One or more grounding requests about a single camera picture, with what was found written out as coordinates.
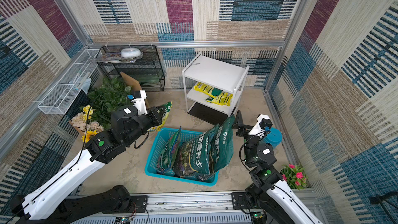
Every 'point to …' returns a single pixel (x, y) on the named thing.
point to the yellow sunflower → (88, 135)
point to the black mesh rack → (147, 71)
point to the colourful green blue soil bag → (167, 155)
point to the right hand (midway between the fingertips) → (249, 112)
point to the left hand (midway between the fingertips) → (166, 105)
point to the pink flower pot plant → (294, 176)
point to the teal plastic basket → (163, 136)
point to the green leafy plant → (104, 99)
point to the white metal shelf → (213, 84)
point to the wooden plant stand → (131, 83)
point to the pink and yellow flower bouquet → (82, 121)
